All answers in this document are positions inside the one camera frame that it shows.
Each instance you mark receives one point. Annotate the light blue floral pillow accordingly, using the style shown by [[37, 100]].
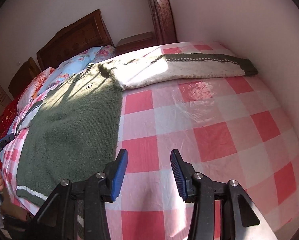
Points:
[[77, 64]]

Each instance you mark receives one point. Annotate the red bed cover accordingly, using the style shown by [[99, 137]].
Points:
[[7, 117]]

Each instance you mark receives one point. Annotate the orange floral pillow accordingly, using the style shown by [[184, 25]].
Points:
[[31, 91]]

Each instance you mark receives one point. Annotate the pink floral curtain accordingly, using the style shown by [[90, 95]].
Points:
[[162, 18]]

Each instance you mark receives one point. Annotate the wooden nightstand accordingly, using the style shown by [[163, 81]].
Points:
[[135, 42]]

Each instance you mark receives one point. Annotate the dark wooden headboard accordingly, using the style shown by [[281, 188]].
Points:
[[23, 77], [90, 31]]

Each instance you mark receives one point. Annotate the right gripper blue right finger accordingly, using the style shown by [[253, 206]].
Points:
[[236, 212]]

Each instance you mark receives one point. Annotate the green and white knit sweater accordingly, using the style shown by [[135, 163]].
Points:
[[73, 132]]

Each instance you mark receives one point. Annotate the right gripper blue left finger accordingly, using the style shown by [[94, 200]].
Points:
[[57, 217]]

